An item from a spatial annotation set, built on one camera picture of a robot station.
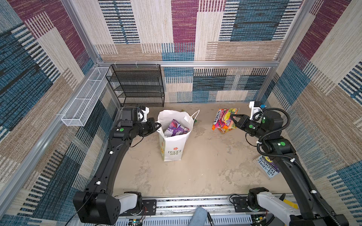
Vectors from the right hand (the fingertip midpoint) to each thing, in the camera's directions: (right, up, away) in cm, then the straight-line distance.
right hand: (230, 118), depth 70 cm
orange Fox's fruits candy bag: (-2, -1, +3) cm, 4 cm away
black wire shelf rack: (-58, +25, +39) cm, 74 cm away
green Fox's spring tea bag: (-13, -2, +37) cm, 40 cm away
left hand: (-34, -2, +4) cm, 35 cm away
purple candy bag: (-27, -7, +14) cm, 32 cm away
